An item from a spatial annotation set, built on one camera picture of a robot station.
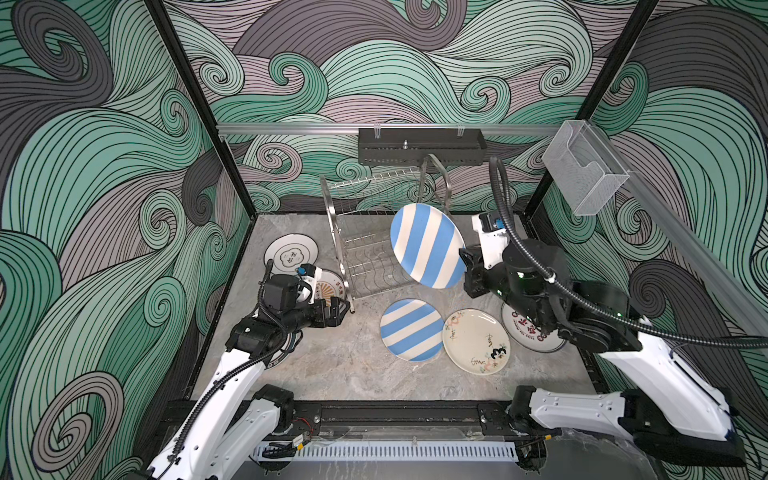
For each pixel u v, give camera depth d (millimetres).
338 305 659
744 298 516
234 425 551
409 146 905
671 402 371
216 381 441
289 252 1069
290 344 853
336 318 646
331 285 981
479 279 480
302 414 743
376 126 930
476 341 854
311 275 667
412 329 883
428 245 627
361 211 837
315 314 646
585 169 792
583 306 336
